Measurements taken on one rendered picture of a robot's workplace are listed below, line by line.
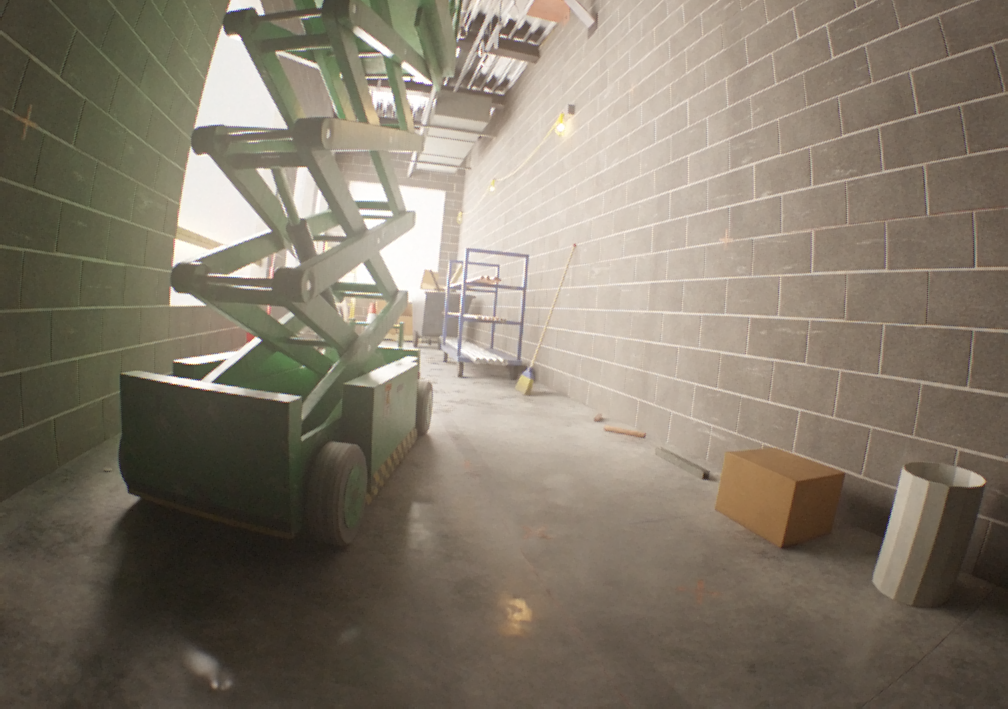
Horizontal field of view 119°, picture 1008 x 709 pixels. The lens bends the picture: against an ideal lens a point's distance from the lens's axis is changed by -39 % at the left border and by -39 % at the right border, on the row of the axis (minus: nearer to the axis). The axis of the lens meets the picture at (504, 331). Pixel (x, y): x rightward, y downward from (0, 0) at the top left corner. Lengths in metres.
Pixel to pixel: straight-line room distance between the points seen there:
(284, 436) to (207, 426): 0.24
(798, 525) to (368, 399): 1.52
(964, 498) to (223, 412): 1.99
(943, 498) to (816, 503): 0.55
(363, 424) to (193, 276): 0.71
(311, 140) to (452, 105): 6.05
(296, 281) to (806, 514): 1.80
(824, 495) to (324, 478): 1.64
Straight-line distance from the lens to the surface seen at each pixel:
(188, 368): 1.87
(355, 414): 1.58
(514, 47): 7.09
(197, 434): 1.39
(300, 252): 1.89
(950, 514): 1.55
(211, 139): 1.63
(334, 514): 1.33
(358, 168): 11.49
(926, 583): 1.62
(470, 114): 7.43
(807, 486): 1.80
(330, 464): 1.35
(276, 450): 1.26
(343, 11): 1.64
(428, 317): 8.10
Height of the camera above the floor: 0.71
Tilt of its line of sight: 2 degrees down
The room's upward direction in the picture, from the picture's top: 5 degrees clockwise
